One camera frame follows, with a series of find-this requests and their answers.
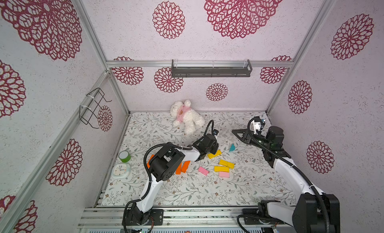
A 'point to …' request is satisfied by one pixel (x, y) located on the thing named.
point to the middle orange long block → (178, 170)
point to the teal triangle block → (232, 147)
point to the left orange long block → (148, 161)
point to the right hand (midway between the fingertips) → (233, 131)
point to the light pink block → (224, 174)
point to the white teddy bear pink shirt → (185, 114)
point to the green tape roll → (124, 156)
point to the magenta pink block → (203, 171)
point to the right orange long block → (185, 166)
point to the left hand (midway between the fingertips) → (215, 142)
